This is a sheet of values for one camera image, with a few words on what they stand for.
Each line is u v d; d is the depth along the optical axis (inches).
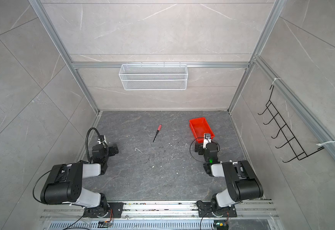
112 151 33.7
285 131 26.6
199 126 42.4
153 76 39.2
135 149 38.5
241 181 17.9
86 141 26.9
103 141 31.4
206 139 31.3
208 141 31.5
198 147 32.9
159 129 42.0
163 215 28.7
